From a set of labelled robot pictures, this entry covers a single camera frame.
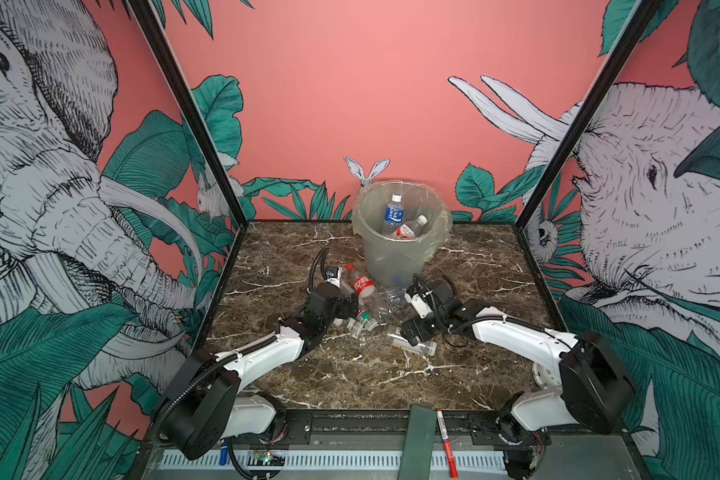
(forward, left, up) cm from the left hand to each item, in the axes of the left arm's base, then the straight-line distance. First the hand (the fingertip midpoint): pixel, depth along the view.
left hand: (343, 287), depth 87 cm
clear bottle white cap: (+2, -17, -9) cm, 19 cm away
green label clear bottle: (-7, -5, -10) cm, 13 cm away
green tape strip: (-40, -18, -11) cm, 45 cm away
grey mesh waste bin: (+19, -19, +5) cm, 28 cm away
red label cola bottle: (+5, -6, -7) cm, 10 cm away
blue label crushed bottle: (+23, -17, +8) cm, 30 cm away
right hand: (-10, -19, -5) cm, 22 cm away
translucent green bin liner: (+10, -15, -2) cm, 18 cm away
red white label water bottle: (+18, -21, +5) cm, 29 cm away
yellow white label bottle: (-14, -17, -9) cm, 24 cm away
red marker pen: (-41, -25, -11) cm, 49 cm away
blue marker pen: (-39, +28, -11) cm, 49 cm away
